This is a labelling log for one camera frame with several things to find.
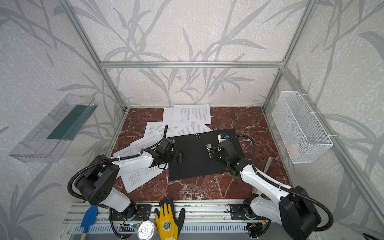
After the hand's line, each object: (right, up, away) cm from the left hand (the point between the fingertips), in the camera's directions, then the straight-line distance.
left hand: (180, 153), depth 92 cm
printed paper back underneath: (-13, +24, +24) cm, 37 cm away
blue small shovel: (-42, -27, -19) cm, 53 cm away
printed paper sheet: (+6, +16, +17) cm, 24 cm away
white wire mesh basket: (+56, +13, -32) cm, 65 cm away
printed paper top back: (-2, +26, +24) cm, 36 cm away
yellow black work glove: (-2, -28, -23) cm, 37 cm away
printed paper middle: (-11, +15, +4) cm, 19 cm away
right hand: (+20, +6, -6) cm, 22 cm away
